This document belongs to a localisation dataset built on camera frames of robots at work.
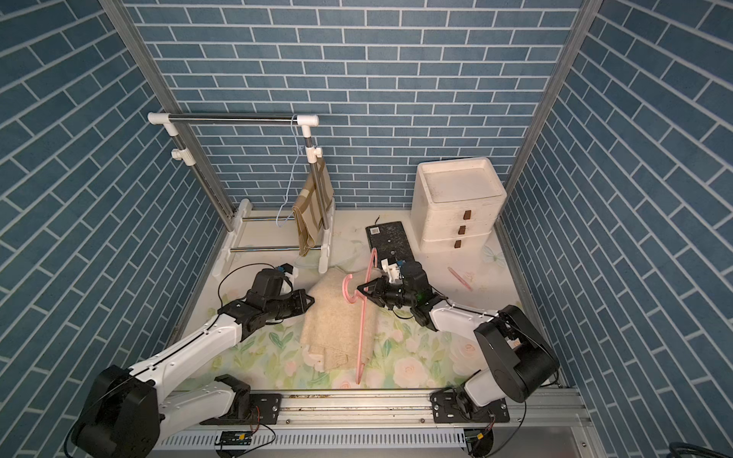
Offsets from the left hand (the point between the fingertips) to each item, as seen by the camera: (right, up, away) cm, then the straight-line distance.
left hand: (320, 300), depth 84 cm
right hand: (+12, +3, -3) cm, 13 cm away
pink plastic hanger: (+15, +7, +13) cm, 21 cm away
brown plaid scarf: (-5, +28, +3) cm, 29 cm away
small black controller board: (-20, -33, -12) cm, 40 cm away
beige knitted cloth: (+3, -6, -2) cm, 7 cm away
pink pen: (+46, +4, +16) cm, 49 cm away
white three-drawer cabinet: (+42, +30, +6) cm, 51 cm away
